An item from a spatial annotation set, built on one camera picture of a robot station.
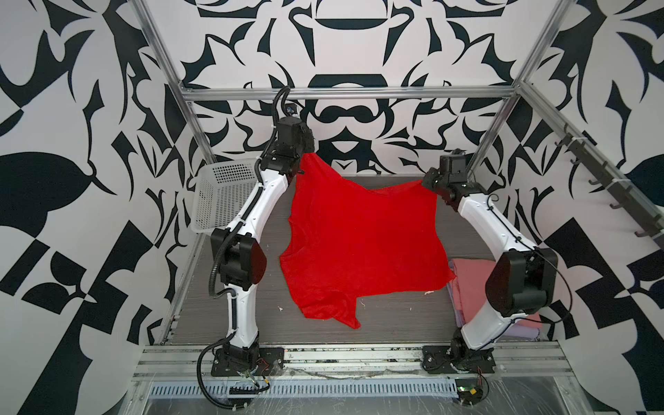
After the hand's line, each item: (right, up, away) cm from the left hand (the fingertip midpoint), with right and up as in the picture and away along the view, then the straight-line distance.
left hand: (302, 122), depth 82 cm
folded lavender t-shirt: (+64, -63, -5) cm, 90 cm away
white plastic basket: (-40, -20, +33) cm, 55 cm away
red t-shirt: (+15, -39, +17) cm, 45 cm away
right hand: (+43, -15, +5) cm, 46 cm away
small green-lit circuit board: (+47, -76, -11) cm, 90 cm away
